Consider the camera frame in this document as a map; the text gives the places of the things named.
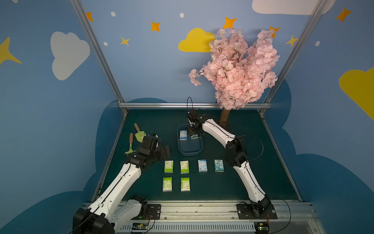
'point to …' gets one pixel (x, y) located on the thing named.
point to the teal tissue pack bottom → (194, 136)
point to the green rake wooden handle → (131, 142)
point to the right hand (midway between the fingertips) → (194, 129)
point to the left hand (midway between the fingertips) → (165, 150)
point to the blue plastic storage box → (189, 147)
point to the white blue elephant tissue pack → (202, 165)
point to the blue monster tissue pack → (218, 165)
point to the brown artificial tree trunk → (224, 115)
